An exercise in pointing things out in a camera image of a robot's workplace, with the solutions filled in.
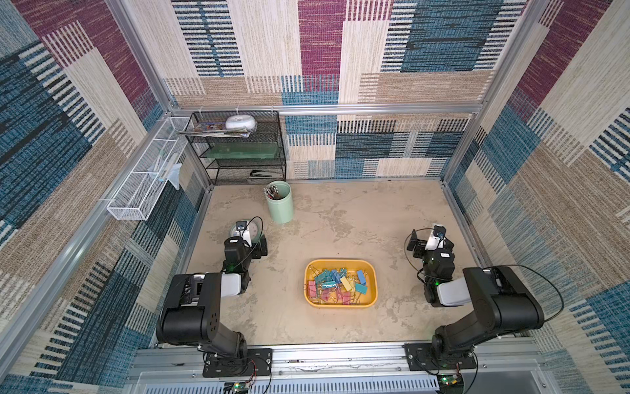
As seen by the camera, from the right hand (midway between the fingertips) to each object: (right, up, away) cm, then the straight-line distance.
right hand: (430, 230), depth 90 cm
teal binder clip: (-38, -17, -3) cm, 41 cm away
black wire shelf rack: (-72, +34, +16) cm, 82 cm away
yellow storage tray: (-33, -17, -5) cm, 37 cm away
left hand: (-66, -2, +4) cm, 66 cm away
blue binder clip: (-25, -17, -2) cm, 30 cm away
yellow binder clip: (-31, -17, -5) cm, 36 cm away
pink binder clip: (-42, -19, -5) cm, 47 cm away
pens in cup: (-58, +14, +4) cm, 60 cm away
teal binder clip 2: (-26, -20, -4) cm, 32 cm away
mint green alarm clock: (-67, -2, +10) cm, 68 cm away
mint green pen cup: (-56, +7, +11) cm, 57 cm away
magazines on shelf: (-78, +37, +2) cm, 86 cm away
